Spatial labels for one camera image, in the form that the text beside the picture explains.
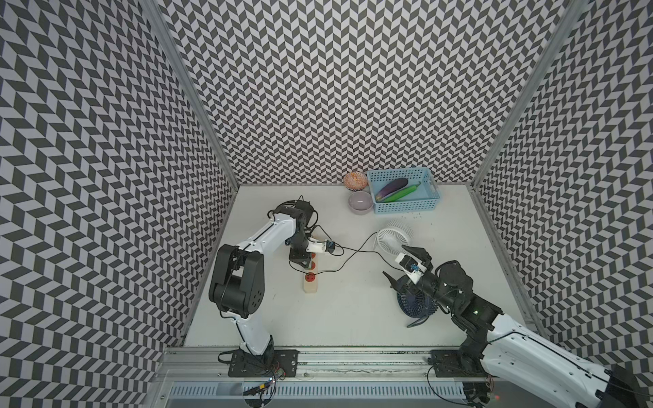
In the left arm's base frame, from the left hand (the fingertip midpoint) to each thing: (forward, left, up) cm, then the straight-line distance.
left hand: (301, 255), depth 89 cm
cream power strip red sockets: (-8, -3, -3) cm, 10 cm away
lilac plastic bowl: (+27, -22, -3) cm, 35 cm away
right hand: (-8, -31, +11) cm, 34 cm away
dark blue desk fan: (-18, -37, +1) cm, 41 cm away
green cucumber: (+32, -41, -2) cm, 52 cm away
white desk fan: (+6, -34, +3) cm, 34 cm away
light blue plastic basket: (+31, -52, -5) cm, 61 cm away
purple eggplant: (+35, -37, -1) cm, 50 cm away
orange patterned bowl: (+42, -21, -5) cm, 47 cm away
